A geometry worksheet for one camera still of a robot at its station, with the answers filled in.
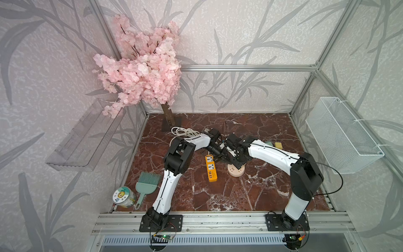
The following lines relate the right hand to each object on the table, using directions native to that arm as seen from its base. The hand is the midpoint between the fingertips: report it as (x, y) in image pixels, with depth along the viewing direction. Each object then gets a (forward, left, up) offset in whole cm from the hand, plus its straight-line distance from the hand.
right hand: (238, 160), depth 88 cm
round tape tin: (-20, +57, +2) cm, 61 cm away
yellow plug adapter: (+14, -28, -7) cm, 32 cm away
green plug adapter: (+15, -23, -6) cm, 28 cm away
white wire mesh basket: (-8, -39, +27) cm, 48 cm away
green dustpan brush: (-11, +51, -6) cm, 53 cm away
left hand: (0, +4, -3) cm, 5 cm away
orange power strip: (-4, +16, -4) cm, 17 cm away
